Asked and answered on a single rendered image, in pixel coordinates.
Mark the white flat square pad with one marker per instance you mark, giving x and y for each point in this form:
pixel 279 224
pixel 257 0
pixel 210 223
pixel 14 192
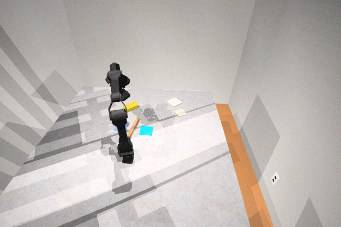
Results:
pixel 174 102

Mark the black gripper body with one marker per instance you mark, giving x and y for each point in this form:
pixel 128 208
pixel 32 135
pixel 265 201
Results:
pixel 124 94

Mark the yellow rectangular block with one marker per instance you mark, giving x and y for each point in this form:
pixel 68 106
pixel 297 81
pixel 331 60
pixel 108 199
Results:
pixel 131 106

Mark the brown wooden plank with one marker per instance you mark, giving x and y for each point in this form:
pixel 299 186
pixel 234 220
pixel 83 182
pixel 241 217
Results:
pixel 133 127

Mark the flat white slab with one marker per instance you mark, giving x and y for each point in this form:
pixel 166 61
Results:
pixel 180 113

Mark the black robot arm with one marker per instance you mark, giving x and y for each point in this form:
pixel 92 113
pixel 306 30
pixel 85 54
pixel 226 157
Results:
pixel 119 117

